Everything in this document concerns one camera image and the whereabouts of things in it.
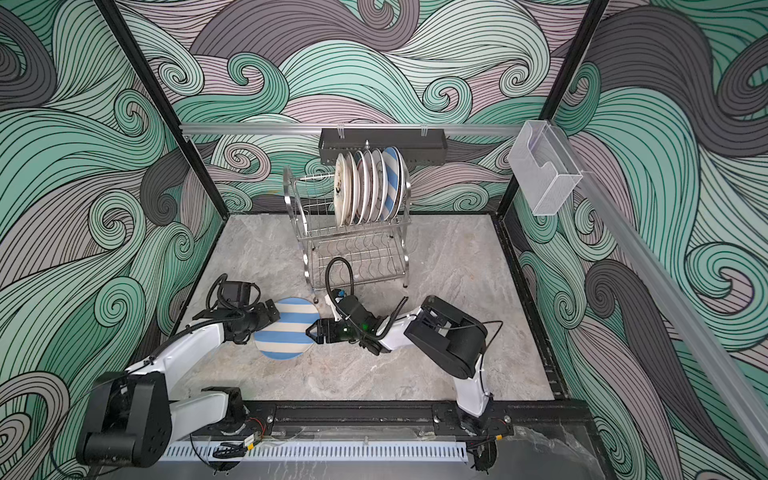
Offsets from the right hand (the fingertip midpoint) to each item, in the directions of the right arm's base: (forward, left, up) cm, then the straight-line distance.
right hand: (315, 333), depth 85 cm
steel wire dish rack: (+28, -17, +3) cm, 32 cm away
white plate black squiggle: (+31, -7, +28) cm, 42 cm away
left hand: (+5, +16, 0) cm, 17 cm away
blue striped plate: (-1, +8, -1) cm, 8 cm away
